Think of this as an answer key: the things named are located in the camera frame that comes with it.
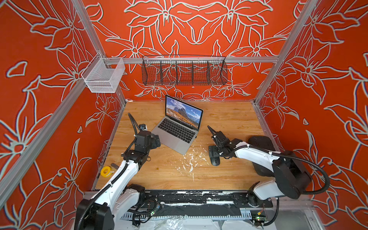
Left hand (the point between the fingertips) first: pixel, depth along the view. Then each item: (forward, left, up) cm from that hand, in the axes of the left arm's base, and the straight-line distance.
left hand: (150, 136), depth 84 cm
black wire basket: (+44, -16, +18) cm, 50 cm away
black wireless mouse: (-8, -40, -11) cm, 42 cm away
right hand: (-1, -40, -10) cm, 42 cm away
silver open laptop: (+15, -16, -11) cm, 24 cm away
